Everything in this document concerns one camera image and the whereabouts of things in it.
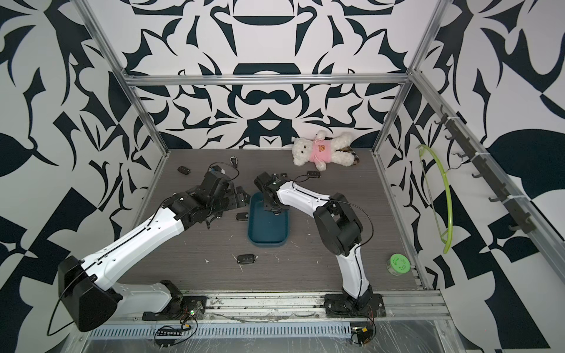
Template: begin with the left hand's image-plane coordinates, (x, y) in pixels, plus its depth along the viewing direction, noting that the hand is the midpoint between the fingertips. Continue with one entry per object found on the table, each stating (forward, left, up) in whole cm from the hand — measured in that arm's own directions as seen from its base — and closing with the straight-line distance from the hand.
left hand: (234, 192), depth 79 cm
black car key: (+28, +31, -20) cm, 46 cm away
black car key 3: (+22, -33, -19) cm, 44 cm away
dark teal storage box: (-5, -10, -20) cm, 23 cm away
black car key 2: (0, -15, -17) cm, 23 cm away
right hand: (+5, -13, -17) cm, 22 cm away
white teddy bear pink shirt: (+33, -37, -14) cm, 51 cm away
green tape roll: (-22, -57, -17) cm, 63 cm away
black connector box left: (-39, +22, -25) cm, 52 cm away
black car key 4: (+1, 0, -19) cm, 19 cm away
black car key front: (-17, -3, -19) cm, 26 cm away
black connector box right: (-41, -42, -22) cm, 63 cm away
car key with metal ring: (+33, +7, -20) cm, 39 cm away
